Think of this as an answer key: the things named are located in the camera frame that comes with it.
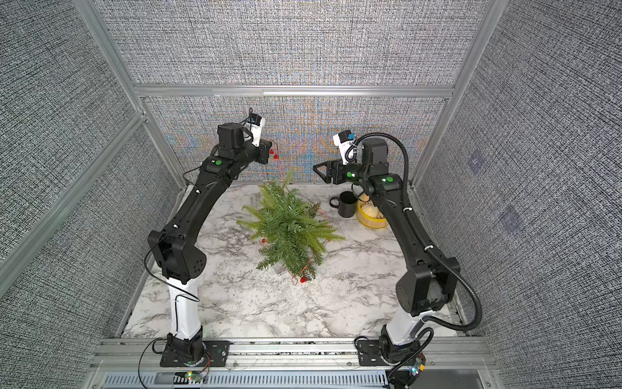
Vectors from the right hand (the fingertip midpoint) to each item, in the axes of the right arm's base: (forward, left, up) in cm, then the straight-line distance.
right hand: (323, 158), depth 74 cm
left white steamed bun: (+4, -22, -32) cm, 38 cm away
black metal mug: (+6, -11, -30) cm, 33 cm away
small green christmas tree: (-19, +10, -9) cm, 23 cm away
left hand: (+12, +16, -1) cm, 20 cm away
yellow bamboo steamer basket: (+3, -20, -33) cm, 39 cm away
